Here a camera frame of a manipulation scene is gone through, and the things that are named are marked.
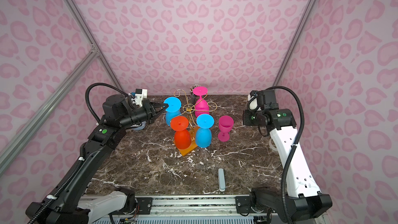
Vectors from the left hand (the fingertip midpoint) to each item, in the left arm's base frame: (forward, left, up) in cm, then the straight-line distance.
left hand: (168, 103), depth 63 cm
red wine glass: (-7, -4, -15) cm, 17 cm away
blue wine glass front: (-6, -14, -15) cm, 21 cm away
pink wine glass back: (+11, -13, -16) cm, 23 cm away
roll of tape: (-1, -54, -39) cm, 67 cm away
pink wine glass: (+10, -27, -31) cm, 42 cm away
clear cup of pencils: (+32, -7, -21) cm, 39 cm away
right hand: (+1, -33, -10) cm, 35 cm away
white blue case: (-20, -22, -35) cm, 46 cm away
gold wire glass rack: (+4, -8, -9) cm, 13 cm away
